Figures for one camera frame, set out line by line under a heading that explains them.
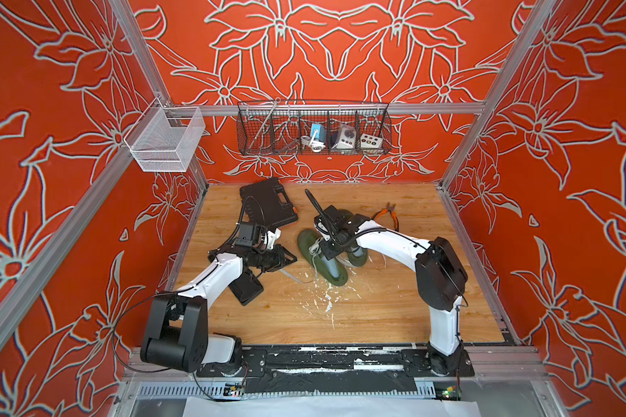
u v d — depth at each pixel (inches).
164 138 36.6
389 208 43.3
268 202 43.4
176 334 16.5
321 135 33.0
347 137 35.6
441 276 20.6
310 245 35.5
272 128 38.9
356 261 36.2
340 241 26.9
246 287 34.2
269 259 29.2
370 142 36.9
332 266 35.3
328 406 26.4
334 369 28.7
